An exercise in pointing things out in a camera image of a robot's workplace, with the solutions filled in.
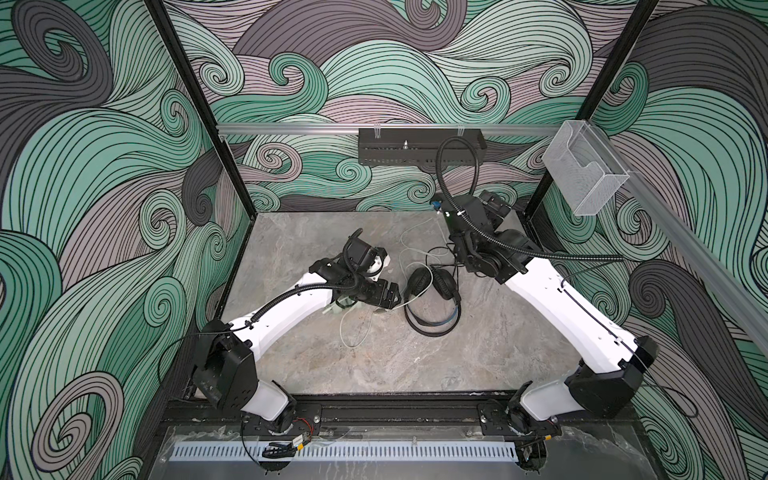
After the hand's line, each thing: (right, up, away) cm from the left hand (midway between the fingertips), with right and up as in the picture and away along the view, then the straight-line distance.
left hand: (389, 295), depth 79 cm
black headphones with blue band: (+11, +2, +11) cm, 16 cm away
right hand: (+23, +22, -12) cm, 34 cm away
